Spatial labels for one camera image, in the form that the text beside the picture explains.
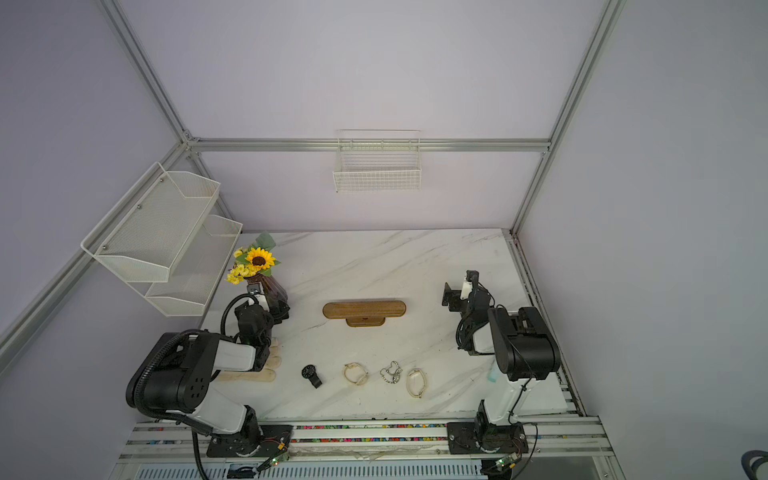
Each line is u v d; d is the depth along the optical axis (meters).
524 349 0.48
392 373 0.84
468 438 0.73
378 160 0.96
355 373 0.84
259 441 0.72
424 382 0.83
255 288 0.81
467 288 0.86
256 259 0.82
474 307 0.73
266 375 0.84
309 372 0.84
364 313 0.89
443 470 0.70
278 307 0.86
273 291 0.93
